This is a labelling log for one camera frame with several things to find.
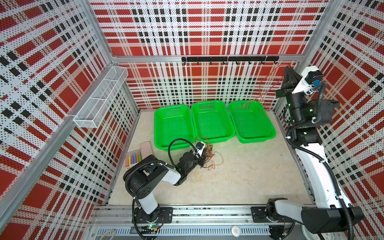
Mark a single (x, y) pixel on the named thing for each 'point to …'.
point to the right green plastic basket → (250, 123)
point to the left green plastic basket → (172, 122)
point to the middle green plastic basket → (212, 121)
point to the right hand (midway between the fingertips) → (288, 66)
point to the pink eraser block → (146, 149)
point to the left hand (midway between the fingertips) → (206, 151)
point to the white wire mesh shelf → (91, 114)
